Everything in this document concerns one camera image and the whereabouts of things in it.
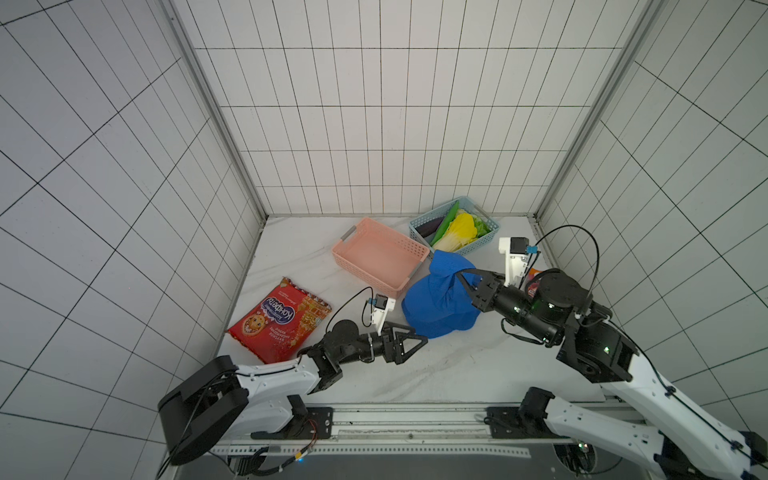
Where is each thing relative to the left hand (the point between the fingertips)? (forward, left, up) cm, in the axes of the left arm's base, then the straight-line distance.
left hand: (415, 340), depth 71 cm
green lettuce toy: (+45, -27, -8) cm, 53 cm away
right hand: (+4, -4, +22) cm, 23 cm away
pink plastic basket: (+36, +10, -15) cm, 41 cm away
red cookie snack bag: (+9, +40, -12) cm, 43 cm away
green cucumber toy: (+52, -17, -10) cm, 56 cm away
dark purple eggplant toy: (+48, -9, -11) cm, 50 cm away
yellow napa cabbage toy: (+41, -18, -7) cm, 46 cm away
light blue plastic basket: (+60, -24, -10) cm, 66 cm away
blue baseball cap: (+4, -5, +13) cm, 14 cm away
